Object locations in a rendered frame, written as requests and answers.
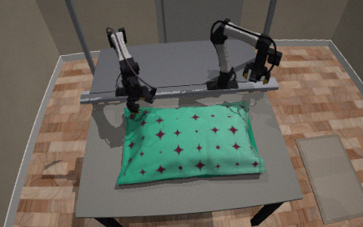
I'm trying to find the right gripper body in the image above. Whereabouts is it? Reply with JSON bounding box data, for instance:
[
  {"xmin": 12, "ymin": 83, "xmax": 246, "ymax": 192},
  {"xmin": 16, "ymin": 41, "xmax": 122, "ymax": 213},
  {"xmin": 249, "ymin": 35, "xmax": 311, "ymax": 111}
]
[{"xmin": 126, "ymin": 87, "xmax": 149, "ymax": 114}]

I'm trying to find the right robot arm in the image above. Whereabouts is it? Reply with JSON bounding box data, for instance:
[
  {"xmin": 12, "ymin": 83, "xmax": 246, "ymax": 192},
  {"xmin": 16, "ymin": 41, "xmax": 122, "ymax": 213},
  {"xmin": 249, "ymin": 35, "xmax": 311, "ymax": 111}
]
[{"xmin": 107, "ymin": 28, "xmax": 155, "ymax": 104}]

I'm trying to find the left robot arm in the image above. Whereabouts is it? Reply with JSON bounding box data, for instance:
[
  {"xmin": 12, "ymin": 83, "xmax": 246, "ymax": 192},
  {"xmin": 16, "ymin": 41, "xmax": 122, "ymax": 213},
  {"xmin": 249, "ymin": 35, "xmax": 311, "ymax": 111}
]
[{"xmin": 206, "ymin": 18, "xmax": 275, "ymax": 90}]

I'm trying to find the green pillowcase with star pattern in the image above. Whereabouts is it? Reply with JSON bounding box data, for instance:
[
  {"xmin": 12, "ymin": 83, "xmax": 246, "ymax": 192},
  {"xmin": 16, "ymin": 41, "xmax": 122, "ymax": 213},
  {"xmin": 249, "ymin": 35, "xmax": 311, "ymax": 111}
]
[{"xmin": 116, "ymin": 101, "xmax": 265, "ymax": 184}]

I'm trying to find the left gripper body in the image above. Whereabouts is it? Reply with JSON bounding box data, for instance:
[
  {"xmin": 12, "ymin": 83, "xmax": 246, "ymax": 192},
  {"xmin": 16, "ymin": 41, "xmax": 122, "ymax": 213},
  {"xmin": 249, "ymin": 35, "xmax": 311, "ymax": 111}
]
[{"xmin": 243, "ymin": 59, "xmax": 270, "ymax": 83}]

